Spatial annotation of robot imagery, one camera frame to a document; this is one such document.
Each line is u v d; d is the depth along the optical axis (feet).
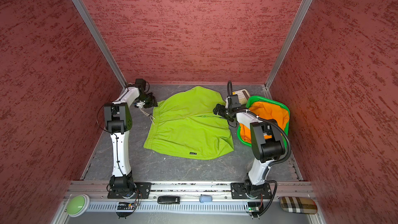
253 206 2.34
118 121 2.12
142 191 2.43
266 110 3.08
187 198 2.41
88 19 2.75
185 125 3.13
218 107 2.93
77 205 2.29
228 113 2.41
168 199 2.30
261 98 3.38
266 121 1.68
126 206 2.35
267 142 1.62
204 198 2.26
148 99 3.12
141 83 3.00
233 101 2.54
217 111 2.93
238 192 2.41
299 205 2.23
